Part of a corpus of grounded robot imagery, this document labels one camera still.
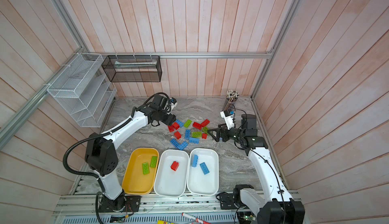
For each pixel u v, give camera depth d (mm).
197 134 977
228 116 668
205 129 1002
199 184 808
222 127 762
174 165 837
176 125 995
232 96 964
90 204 749
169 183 791
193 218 697
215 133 706
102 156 470
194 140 928
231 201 730
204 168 840
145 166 850
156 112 681
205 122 1040
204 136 977
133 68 1042
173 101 799
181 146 925
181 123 1034
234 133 693
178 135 974
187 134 977
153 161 859
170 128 1010
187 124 1040
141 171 837
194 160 857
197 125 1013
